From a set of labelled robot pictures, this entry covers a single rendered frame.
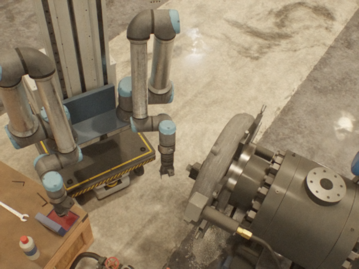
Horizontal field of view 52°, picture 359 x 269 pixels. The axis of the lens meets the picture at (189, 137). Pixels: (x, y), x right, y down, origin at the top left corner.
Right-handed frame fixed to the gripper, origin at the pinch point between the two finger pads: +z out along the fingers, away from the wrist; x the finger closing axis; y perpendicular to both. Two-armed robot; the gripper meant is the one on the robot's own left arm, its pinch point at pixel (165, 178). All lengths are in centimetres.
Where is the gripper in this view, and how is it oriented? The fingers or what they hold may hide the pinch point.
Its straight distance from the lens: 220.6
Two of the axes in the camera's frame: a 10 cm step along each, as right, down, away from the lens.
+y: 4.6, 4.4, -7.8
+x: 8.9, -1.9, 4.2
